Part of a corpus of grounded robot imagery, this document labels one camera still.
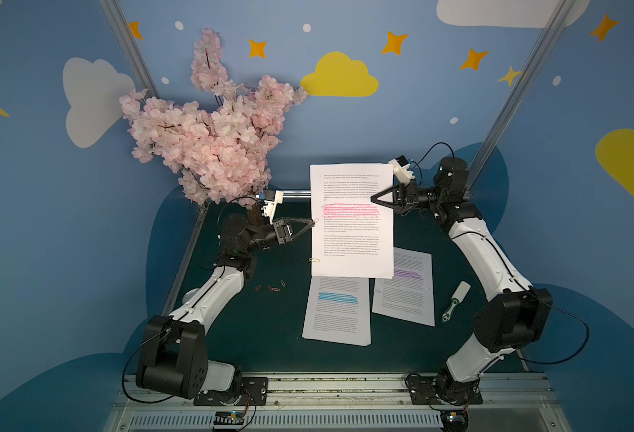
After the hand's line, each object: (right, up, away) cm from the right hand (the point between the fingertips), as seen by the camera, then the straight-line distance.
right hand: (378, 201), depth 67 cm
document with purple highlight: (+17, -31, +28) cm, 45 cm away
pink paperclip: (-28, -27, +29) cm, 49 cm away
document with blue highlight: (-8, -35, +24) cm, 43 cm away
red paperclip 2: (-32, -29, +29) cm, 52 cm away
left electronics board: (-40, -59, +6) cm, 72 cm away
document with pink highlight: (-7, -9, +2) cm, 11 cm away
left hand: (-16, -5, +3) cm, 17 cm away
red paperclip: (-38, -28, +29) cm, 55 cm away
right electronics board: (+23, -60, +7) cm, 65 cm away
